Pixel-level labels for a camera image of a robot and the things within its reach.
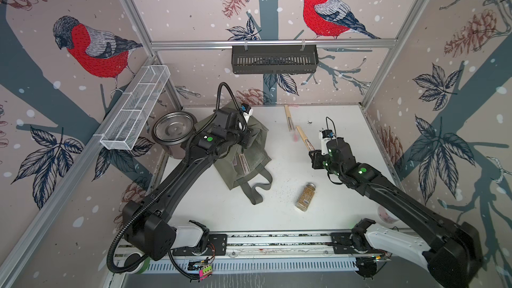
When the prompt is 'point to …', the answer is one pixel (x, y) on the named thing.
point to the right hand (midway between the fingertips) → (310, 149)
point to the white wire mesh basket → (134, 104)
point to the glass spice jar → (305, 197)
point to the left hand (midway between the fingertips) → (253, 125)
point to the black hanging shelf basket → (274, 60)
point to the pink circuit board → (205, 272)
